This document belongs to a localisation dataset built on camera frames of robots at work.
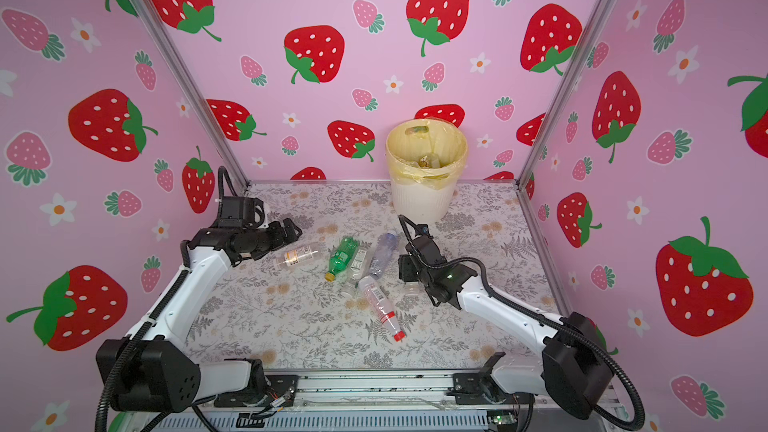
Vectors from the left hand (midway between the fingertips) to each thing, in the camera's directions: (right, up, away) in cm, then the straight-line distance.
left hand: (289, 234), depth 82 cm
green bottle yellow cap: (+13, -8, +11) cm, 18 cm away
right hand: (+33, -7, +1) cm, 33 cm away
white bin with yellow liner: (+41, +26, +25) cm, 55 cm away
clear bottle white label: (+19, -10, +9) cm, 23 cm away
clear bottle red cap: (+25, -19, +3) cm, 31 cm away
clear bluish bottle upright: (+27, -5, +19) cm, 34 cm away
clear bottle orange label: (-3, -8, +11) cm, 14 cm away
